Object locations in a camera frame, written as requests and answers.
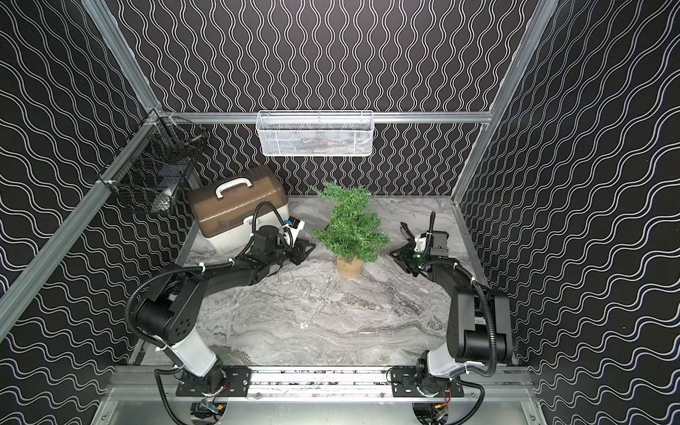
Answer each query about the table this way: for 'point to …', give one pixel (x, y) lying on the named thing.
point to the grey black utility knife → (406, 232)
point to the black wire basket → (149, 173)
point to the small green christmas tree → (354, 234)
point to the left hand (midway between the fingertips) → (311, 239)
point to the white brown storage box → (224, 209)
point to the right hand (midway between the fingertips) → (393, 254)
